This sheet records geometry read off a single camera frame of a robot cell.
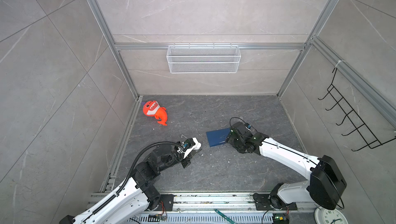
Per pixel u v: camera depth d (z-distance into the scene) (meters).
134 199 0.60
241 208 0.73
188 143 0.55
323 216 0.66
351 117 0.67
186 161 0.59
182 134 0.98
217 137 0.97
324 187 0.41
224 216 0.70
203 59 1.01
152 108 1.01
